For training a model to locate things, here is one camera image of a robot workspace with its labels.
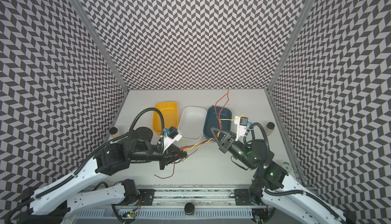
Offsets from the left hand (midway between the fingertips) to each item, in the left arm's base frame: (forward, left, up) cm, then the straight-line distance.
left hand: (184, 155), depth 58 cm
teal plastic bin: (+33, -12, -27) cm, 44 cm away
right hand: (+8, -11, +6) cm, 15 cm away
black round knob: (-15, -1, -19) cm, 24 cm away
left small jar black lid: (+21, +44, -17) cm, 52 cm away
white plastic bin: (+32, 0, -28) cm, 43 cm away
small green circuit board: (-17, +26, -25) cm, 40 cm away
